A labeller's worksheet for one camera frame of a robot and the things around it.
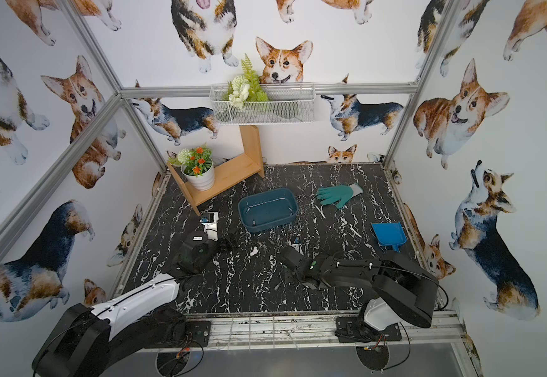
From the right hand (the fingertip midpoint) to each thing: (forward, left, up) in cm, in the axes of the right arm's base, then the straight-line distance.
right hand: (290, 262), depth 87 cm
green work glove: (+34, -24, -2) cm, 41 cm away
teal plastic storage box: (+25, +14, -3) cm, 29 cm away
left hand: (+11, +23, +12) cm, 27 cm away
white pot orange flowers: (+31, +36, +20) cm, 52 cm away
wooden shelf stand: (+41, +28, +5) cm, 50 cm away
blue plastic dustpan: (+12, -40, -2) cm, 42 cm away
